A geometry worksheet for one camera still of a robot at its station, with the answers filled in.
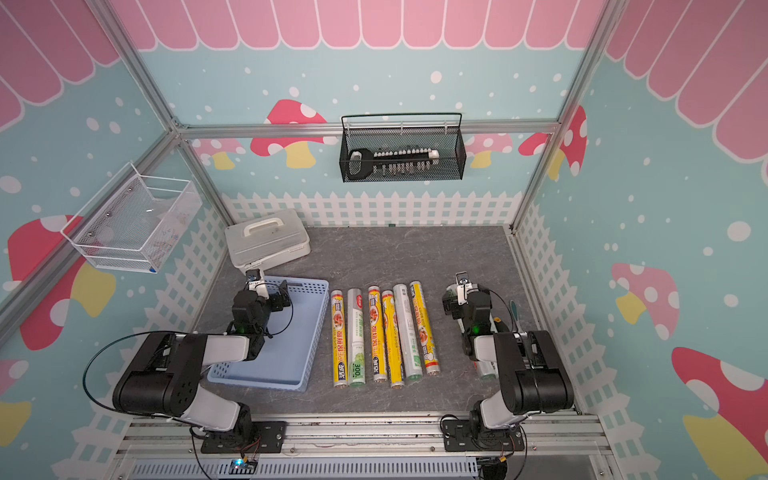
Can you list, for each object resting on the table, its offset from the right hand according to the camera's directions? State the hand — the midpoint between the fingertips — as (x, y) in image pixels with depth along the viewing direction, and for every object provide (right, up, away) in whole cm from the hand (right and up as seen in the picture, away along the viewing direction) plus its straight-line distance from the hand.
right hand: (465, 288), depth 94 cm
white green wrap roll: (+3, -21, -13) cm, 25 cm away
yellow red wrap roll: (-39, -16, -7) cm, 42 cm away
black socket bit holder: (-32, +38, -5) cm, 50 cm away
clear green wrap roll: (-34, -14, -7) cm, 37 cm away
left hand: (-61, 0, -1) cm, 61 cm away
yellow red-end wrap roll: (-13, -12, -5) cm, 19 cm away
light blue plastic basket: (-55, -19, -2) cm, 58 cm away
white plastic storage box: (-65, +15, +6) cm, 67 cm away
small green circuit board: (-60, -42, -22) cm, 76 cm away
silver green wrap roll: (-18, -15, -8) cm, 25 cm away
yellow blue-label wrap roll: (-23, -15, -7) cm, 28 cm away
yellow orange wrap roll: (-27, -14, -7) cm, 31 cm away
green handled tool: (+17, -7, +2) cm, 18 cm away
